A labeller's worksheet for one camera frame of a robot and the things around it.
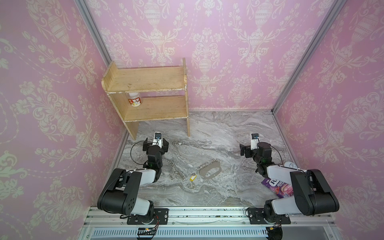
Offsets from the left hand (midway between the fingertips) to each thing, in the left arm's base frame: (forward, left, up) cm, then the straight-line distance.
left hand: (155, 138), depth 89 cm
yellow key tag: (-19, -23, -13) cm, 32 cm away
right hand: (+1, -58, -4) cm, 58 cm away
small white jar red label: (+19, +14, +14) cm, 28 cm away
